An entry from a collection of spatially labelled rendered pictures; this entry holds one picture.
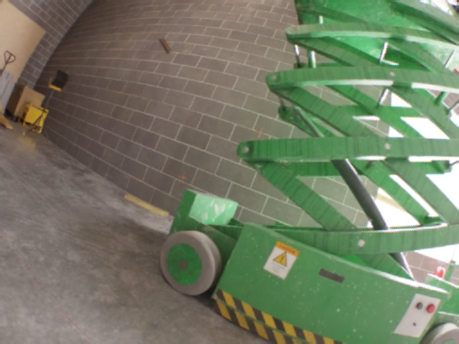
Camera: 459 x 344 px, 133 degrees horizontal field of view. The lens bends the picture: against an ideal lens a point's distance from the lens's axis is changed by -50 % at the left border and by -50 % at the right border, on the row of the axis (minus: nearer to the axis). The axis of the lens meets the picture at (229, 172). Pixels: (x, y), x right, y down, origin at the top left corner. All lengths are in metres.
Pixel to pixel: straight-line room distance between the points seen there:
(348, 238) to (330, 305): 0.30
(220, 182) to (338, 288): 1.64
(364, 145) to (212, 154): 1.60
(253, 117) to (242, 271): 1.75
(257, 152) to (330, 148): 0.35
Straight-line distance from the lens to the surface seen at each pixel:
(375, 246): 0.95
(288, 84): 1.15
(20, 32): 6.70
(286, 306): 0.80
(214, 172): 2.11
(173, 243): 0.94
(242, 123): 2.20
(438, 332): 1.19
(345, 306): 0.82
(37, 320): 0.71
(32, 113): 4.74
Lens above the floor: 0.56
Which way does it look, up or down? 4 degrees up
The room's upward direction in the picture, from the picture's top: 22 degrees clockwise
